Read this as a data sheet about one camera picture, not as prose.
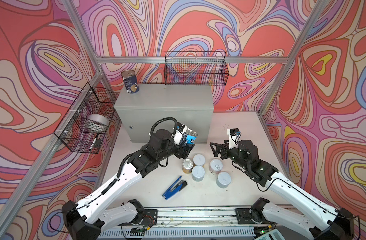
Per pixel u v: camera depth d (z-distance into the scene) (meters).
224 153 0.65
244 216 0.73
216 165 0.86
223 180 0.80
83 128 0.73
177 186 0.82
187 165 0.86
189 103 1.00
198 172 0.83
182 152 0.60
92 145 0.72
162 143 0.49
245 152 0.54
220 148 0.65
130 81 0.77
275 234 0.66
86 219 0.38
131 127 0.89
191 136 0.64
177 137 0.59
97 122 0.71
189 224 0.73
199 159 0.88
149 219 0.72
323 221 0.40
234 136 0.63
